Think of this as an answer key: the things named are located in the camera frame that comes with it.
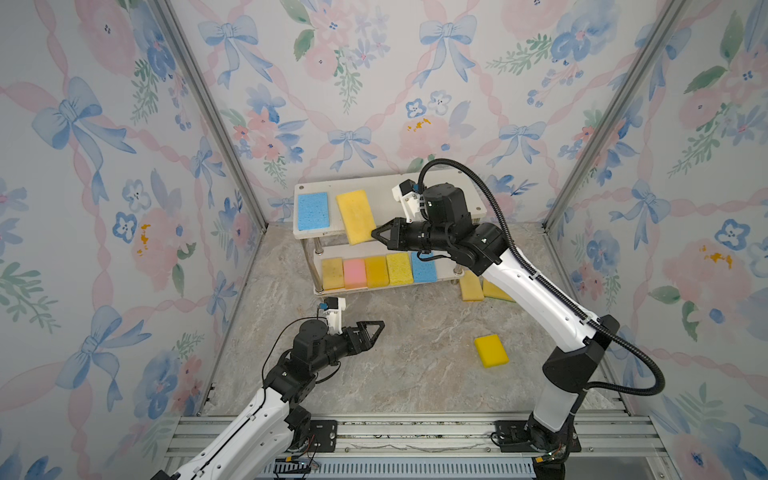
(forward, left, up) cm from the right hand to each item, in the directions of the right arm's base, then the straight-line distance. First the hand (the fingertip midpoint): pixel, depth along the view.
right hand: (371, 232), depth 66 cm
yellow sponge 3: (+10, +15, -29) cm, 34 cm away
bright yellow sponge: (-11, -34, -38) cm, 52 cm away
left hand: (-12, -1, -22) cm, 25 cm away
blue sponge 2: (+12, -15, -31) cm, 37 cm away
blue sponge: (+10, +15, -3) cm, 18 cm away
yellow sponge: (+13, -7, -31) cm, 34 cm away
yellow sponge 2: (+11, +1, -29) cm, 31 cm away
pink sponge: (+10, +7, -29) cm, 31 cm away
